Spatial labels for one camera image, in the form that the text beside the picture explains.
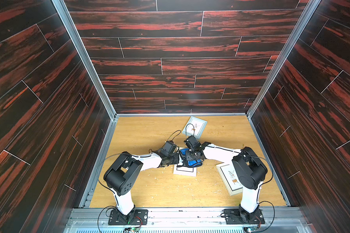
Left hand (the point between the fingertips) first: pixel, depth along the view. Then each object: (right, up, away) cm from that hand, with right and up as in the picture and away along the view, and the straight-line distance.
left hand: (179, 159), depth 95 cm
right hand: (+9, +3, +2) cm, 9 cm away
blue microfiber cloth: (+5, -1, -6) cm, 8 cm away
